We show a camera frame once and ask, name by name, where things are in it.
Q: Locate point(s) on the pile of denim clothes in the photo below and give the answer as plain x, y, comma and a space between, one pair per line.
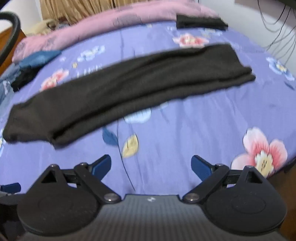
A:
10, 81

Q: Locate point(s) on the blue cloth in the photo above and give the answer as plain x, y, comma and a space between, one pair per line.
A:
38, 58

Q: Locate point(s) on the dark pants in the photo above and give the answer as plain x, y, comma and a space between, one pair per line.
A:
129, 88

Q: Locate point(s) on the beige curtain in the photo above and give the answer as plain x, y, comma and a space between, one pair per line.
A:
76, 9

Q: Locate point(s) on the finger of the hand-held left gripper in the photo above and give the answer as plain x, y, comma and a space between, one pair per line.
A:
10, 187

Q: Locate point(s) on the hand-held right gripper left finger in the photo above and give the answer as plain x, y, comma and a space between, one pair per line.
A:
101, 165

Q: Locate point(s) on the beige fluffy cloth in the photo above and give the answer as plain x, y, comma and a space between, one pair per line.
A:
42, 26

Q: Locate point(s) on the purple floral bedsheet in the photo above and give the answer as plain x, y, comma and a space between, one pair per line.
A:
196, 120

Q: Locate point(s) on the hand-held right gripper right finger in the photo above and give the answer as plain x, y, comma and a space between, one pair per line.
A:
200, 166

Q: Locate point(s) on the wooden headboard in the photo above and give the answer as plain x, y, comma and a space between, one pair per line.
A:
9, 44

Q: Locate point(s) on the pink quilt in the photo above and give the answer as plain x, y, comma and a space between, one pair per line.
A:
97, 25

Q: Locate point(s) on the folded black cloth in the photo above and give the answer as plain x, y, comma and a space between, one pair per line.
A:
200, 22

